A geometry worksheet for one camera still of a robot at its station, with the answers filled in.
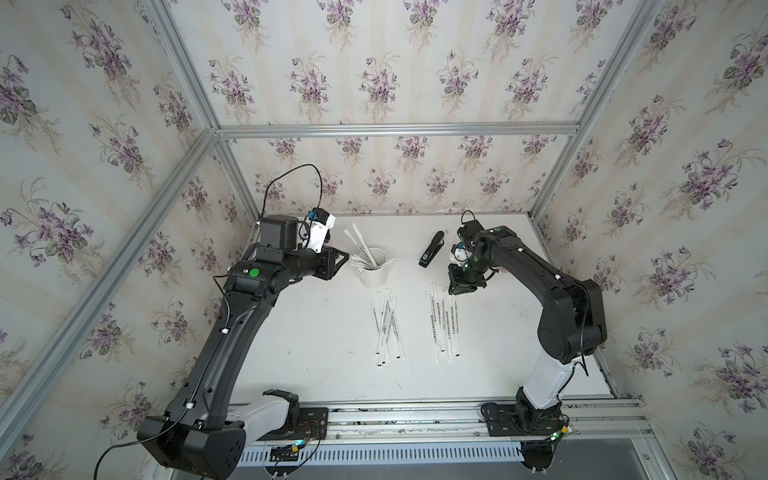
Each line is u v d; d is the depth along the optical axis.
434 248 1.06
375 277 0.93
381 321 0.91
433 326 0.90
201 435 0.35
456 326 0.90
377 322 0.91
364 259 0.89
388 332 0.88
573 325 0.48
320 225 0.60
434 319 0.91
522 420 0.66
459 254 0.84
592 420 0.75
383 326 0.90
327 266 0.59
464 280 0.78
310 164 0.59
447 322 0.91
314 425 0.72
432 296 0.96
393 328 0.88
